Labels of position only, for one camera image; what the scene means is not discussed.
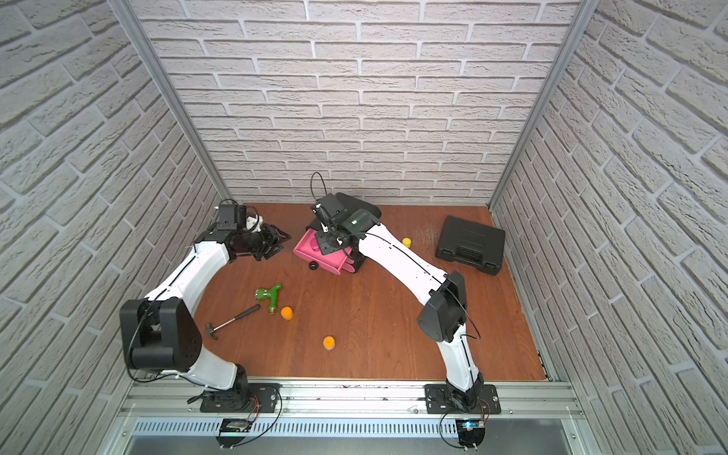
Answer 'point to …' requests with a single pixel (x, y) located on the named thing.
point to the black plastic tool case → (472, 243)
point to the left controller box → (232, 432)
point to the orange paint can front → (329, 342)
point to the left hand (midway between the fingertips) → (292, 233)
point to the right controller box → (470, 432)
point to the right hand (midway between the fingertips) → (333, 238)
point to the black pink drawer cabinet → (308, 247)
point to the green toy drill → (272, 293)
